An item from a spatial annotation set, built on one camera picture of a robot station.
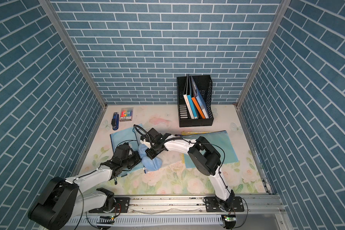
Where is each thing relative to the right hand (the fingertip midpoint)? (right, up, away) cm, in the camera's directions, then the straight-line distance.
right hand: (149, 155), depth 89 cm
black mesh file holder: (+23, +43, +2) cm, 49 cm away
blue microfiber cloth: (+1, -4, -6) cm, 7 cm away
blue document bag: (-16, +10, +14) cm, 23 cm away
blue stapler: (-29, +21, +16) cm, 39 cm away
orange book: (+28, +35, -1) cm, 45 cm away
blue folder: (+31, +37, -1) cm, 48 cm away
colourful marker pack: (-23, +26, +23) cm, 42 cm away
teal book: (+28, +31, +4) cm, 42 cm away
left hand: (-1, -1, -1) cm, 2 cm away
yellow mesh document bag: (+26, +12, +13) cm, 31 cm away
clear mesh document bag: (+13, -3, +2) cm, 13 cm away
